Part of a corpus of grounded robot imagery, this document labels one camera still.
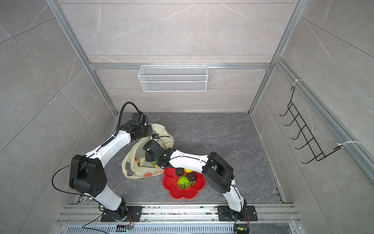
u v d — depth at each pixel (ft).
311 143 2.12
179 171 2.74
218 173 1.59
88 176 1.46
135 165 2.72
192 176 2.68
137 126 2.23
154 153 2.08
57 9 2.25
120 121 2.05
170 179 2.74
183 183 2.55
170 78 3.30
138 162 2.87
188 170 2.75
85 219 2.39
